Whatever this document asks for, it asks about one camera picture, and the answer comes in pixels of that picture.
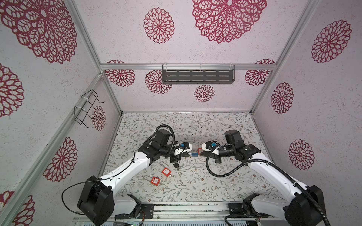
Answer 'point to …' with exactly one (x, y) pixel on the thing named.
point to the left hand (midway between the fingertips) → (187, 154)
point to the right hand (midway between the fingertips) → (201, 150)
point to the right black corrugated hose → (279, 163)
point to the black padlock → (176, 165)
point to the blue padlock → (194, 154)
